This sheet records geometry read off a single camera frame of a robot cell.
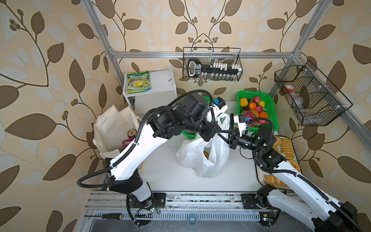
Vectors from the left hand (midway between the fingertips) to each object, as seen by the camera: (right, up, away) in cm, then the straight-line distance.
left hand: (222, 129), depth 54 cm
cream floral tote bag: (-57, -3, +26) cm, 63 cm away
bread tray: (+48, -14, +38) cm, 63 cm away
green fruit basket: (+47, +12, +53) cm, 72 cm away
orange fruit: (+36, +12, +57) cm, 68 cm away
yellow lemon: (+28, +15, +55) cm, 64 cm away
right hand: (0, -3, +12) cm, 12 cm away
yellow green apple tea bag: (-42, +24, +28) cm, 56 cm away
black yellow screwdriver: (-51, -43, +15) cm, 68 cm away
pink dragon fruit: (+29, +6, +46) cm, 54 cm away
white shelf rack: (-28, +18, +26) cm, 42 cm away
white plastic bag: (-12, -13, +14) cm, 23 cm away
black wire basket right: (+51, +13, +19) cm, 56 cm away
